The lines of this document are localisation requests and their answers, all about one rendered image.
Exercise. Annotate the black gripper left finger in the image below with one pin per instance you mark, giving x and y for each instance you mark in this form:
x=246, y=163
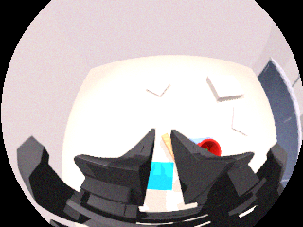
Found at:
x=132, y=169

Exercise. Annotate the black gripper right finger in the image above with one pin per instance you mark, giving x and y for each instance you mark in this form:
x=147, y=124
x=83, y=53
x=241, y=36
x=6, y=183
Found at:
x=198, y=168

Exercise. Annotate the red plastic cup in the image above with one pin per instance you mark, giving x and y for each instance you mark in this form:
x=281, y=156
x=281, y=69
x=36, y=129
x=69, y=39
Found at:
x=212, y=146

